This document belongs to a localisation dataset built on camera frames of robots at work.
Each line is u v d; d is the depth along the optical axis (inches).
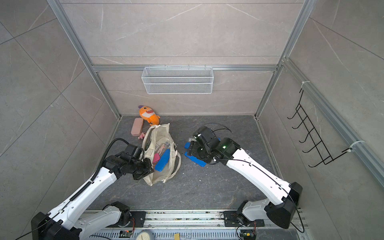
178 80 39.7
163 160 35.5
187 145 41.2
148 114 43.6
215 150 18.9
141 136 40.9
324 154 23.9
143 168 26.6
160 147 38.0
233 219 29.2
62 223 15.1
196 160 30.6
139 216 28.9
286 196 15.2
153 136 31.2
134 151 24.1
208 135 20.4
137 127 43.8
